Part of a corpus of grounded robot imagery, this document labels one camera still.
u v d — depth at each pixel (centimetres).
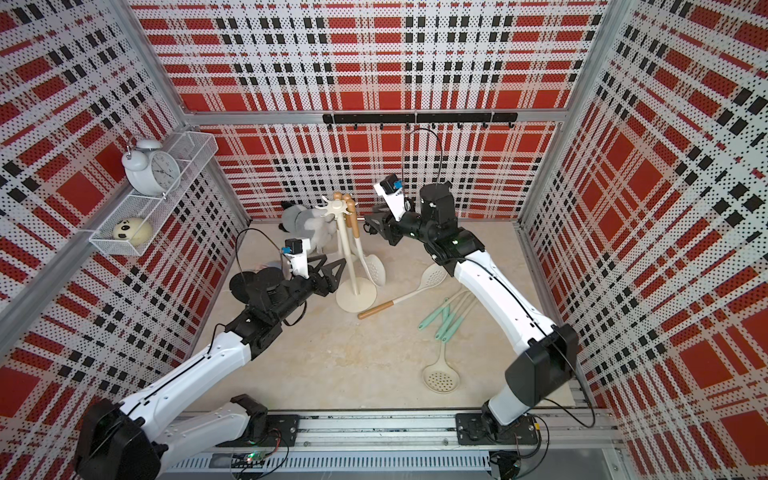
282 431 73
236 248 113
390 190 58
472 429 73
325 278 67
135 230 63
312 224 108
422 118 89
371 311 95
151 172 68
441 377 82
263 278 56
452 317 93
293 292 63
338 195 71
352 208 69
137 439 38
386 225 61
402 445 73
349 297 98
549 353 41
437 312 93
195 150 91
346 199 70
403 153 103
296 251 63
